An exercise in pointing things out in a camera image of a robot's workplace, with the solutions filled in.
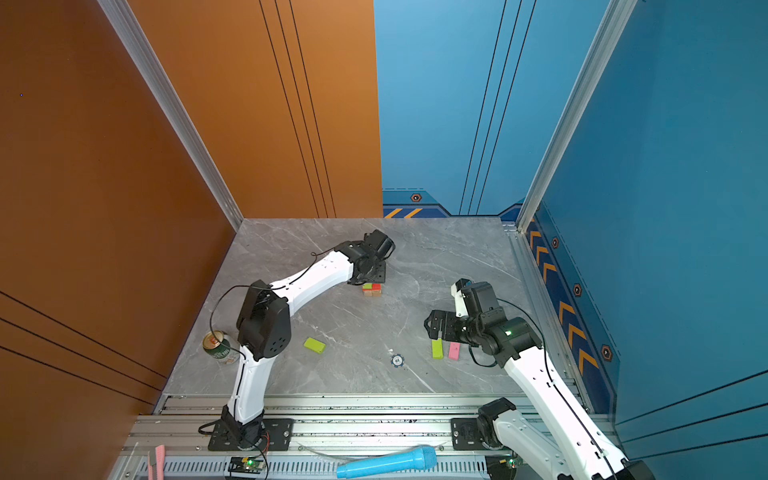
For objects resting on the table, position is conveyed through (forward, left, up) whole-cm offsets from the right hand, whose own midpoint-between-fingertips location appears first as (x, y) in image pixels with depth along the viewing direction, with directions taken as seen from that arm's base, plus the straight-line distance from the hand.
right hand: (437, 325), depth 75 cm
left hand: (+22, +17, -6) cm, 28 cm away
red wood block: (+18, +17, -10) cm, 27 cm away
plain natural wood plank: (+18, +19, -13) cm, 29 cm away
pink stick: (-29, +67, -15) cm, 74 cm away
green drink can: (-4, +57, -6) cm, 58 cm away
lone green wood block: (+1, +35, -14) cm, 38 cm away
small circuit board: (-27, +47, -17) cm, 57 cm away
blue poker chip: (-3, +10, -16) cm, 19 cm away
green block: (0, -1, -16) cm, 16 cm away
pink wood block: (0, -6, -15) cm, 16 cm away
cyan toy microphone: (-26, +5, -12) cm, 29 cm away
